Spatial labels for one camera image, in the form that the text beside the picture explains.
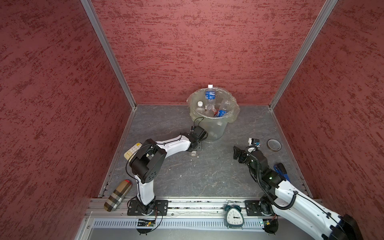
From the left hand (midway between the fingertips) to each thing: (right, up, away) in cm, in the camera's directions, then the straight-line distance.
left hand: (195, 148), depth 94 cm
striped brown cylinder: (-40, -21, -18) cm, 49 cm away
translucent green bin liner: (+12, +15, -5) cm, 20 cm away
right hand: (+26, +1, -11) cm, 28 cm away
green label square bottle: (-1, -3, -2) cm, 4 cm away
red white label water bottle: (+4, +25, +1) cm, 25 cm away
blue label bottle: (+19, +27, -7) cm, 34 cm away
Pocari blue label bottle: (+9, +32, -4) cm, 34 cm away
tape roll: (+54, +1, +5) cm, 54 cm away
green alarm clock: (+19, -27, -26) cm, 42 cm away
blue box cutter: (+50, -10, -9) cm, 52 cm away
